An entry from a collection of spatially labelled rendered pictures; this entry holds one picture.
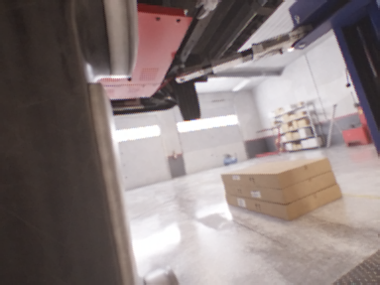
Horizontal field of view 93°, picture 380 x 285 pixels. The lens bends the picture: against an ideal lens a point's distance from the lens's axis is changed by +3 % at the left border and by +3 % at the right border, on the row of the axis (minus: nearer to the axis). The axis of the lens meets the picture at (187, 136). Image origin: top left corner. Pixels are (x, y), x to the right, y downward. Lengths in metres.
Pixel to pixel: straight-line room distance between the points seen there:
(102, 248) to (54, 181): 0.08
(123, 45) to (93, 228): 0.18
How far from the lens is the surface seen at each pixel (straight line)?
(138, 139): 9.60
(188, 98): 2.12
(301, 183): 2.22
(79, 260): 0.22
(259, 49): 1.66
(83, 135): 0.18
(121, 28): 0.21
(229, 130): 11.61
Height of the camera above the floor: 0.76
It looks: 8 degrees up
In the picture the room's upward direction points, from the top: 12 degrees counter-clockwise
